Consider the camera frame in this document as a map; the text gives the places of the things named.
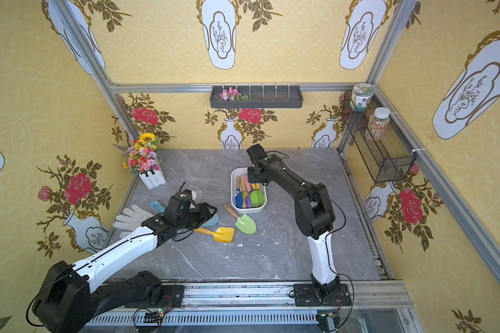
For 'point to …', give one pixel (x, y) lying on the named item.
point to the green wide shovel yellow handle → (257, 196)
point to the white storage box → (239, 172)
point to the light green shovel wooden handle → (244, 223)
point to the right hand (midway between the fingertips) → (261, 174)
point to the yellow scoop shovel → (222, 234)
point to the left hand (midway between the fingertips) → (208, 210)
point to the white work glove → (130, 220)
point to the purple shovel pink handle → (248, 200)
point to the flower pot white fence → (142, 159)
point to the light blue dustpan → (157, 206)
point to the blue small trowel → (239, 195)
